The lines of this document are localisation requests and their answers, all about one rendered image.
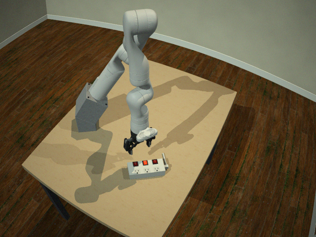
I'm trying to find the white power strip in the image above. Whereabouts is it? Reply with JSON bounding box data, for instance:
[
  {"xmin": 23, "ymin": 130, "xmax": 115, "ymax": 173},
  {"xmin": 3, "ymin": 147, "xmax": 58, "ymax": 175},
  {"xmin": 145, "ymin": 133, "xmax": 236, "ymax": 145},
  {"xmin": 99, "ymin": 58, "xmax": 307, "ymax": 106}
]
[{"xmin": 127, "ymin": 153, "xmax": 168, "ymax": 179}]

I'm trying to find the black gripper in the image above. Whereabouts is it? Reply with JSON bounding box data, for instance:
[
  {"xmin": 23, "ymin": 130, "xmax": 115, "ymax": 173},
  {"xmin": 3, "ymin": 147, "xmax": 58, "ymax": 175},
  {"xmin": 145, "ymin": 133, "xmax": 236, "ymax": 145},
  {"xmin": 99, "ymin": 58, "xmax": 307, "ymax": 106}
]
[{"xmin": 123, "ymin": 131, "xmax": 155, "ymax": 155}]

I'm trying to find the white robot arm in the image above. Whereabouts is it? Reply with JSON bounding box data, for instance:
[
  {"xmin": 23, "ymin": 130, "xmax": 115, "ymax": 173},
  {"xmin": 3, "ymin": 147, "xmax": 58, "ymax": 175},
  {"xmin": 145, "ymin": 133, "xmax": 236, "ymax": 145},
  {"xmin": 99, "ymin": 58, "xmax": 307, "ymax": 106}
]
[{"xmin": 88, "ymin": 9, "xmax": 158, "ymax": 142}]

